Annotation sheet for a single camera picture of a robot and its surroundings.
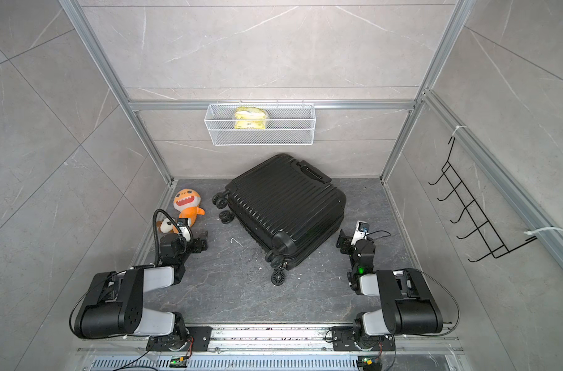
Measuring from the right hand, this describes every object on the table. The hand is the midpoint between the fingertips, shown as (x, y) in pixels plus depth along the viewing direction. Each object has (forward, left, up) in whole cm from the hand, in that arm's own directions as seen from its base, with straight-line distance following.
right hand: (353, 231), depth 91 cm
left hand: (+2, +64, 0) cm, 64 cm away
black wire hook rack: (-19, -29, +23) cm, 42 cm away
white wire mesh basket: (+41, +26, +23) cm, 54 cm away
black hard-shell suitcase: (+2, +26, +14) cm, 30 cm away
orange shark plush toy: (+16, +71, +1) cm, 73 cm away
